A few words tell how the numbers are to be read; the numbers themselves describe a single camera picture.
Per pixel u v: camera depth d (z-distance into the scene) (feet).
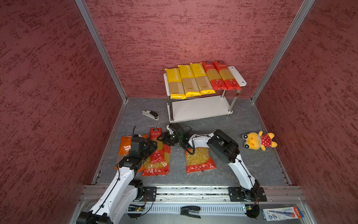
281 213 2.24
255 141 2.89
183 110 3.49
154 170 2.59
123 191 1.66
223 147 1.93
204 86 2.54
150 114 3.47
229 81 2.60
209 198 2.42
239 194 2.42
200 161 2.73
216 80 2.60
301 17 2.46
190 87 2.48
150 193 2.38
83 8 2.33
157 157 2.61
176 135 2.56
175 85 2.53
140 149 2.15
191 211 2.23
